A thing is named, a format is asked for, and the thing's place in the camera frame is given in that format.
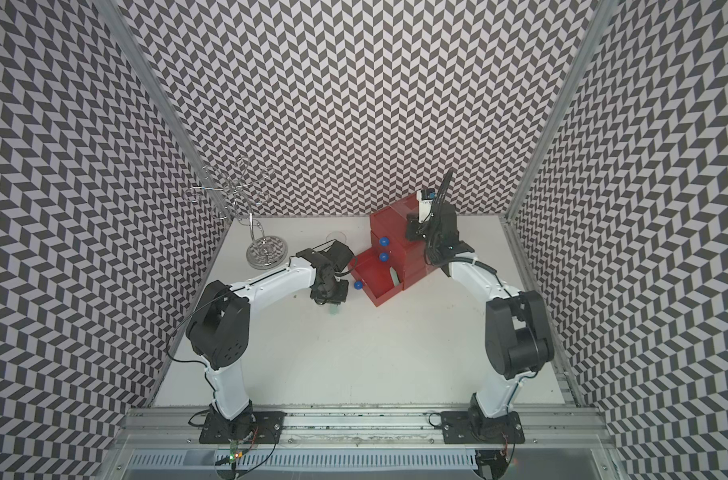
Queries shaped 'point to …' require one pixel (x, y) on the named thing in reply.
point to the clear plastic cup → (338, 235)
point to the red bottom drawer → (376, 276)
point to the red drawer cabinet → (393, 262)
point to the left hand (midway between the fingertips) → (336, 301)
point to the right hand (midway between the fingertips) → (407, 225)
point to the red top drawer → (389, 225)
